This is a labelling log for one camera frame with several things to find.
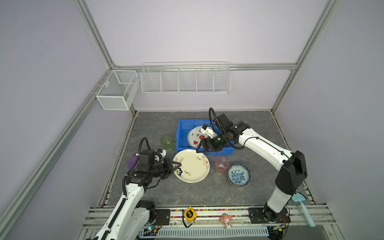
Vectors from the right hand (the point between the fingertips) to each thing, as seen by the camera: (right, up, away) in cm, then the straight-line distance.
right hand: (202, 152), depth 77 cm
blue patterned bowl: (+20, -13, +3) cm, 24 cm away
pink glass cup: (+13, -10, +13) cm, 21 cm away
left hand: (-11, -7, -2) cm, 13 cm away
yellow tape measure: (-6, -30, -5) cm, 31 cm away
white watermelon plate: (-4, +7, +25) cm, 26 cm away
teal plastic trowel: (+51, -24, 0) cm, 56 cm away
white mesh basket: (-56, +38, +22) cm, 71 cm away
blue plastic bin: (-12, +13, +31) cm, 36 cm away
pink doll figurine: (+11, -31, -6) cm, 34 cm away
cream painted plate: (-4, -7, -2) cm, 8 cm away
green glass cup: (-22, +5, +17) cm, 28 cm away
